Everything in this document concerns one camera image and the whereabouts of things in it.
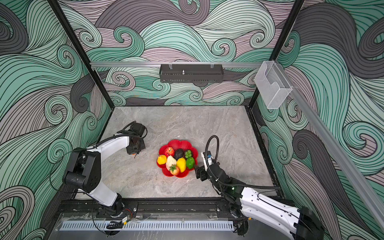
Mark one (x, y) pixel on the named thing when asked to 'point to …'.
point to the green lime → (190, 162)
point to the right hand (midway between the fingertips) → (199, 163)
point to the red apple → (169, 151)
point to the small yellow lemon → (161, 159)
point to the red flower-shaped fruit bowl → (182, 144)
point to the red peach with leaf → (174, 169)
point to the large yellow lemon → (182, 164)
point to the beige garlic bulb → (170, 160)
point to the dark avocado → (178, 153)
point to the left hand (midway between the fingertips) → (139, 147)
